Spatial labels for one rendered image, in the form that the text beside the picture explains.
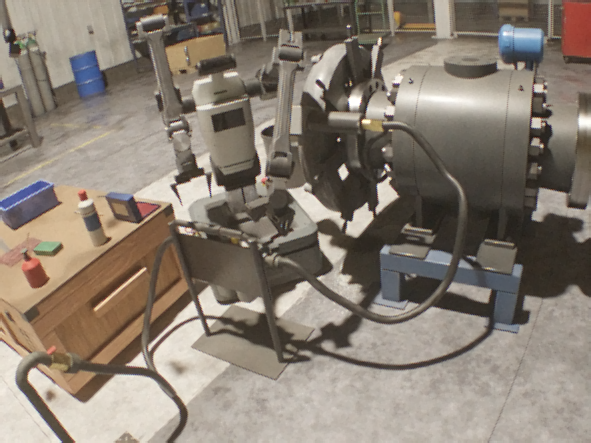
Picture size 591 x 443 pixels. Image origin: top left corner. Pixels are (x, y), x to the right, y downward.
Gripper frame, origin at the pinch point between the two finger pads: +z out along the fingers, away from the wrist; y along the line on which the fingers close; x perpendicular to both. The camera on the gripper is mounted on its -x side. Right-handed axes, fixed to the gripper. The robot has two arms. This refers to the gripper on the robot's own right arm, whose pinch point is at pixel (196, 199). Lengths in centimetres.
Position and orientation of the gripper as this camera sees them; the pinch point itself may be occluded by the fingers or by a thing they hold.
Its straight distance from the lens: 148.0
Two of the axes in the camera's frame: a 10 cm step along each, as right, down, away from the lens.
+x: -2.1, 0.5, 9.8
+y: 9.4, -2.8, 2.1
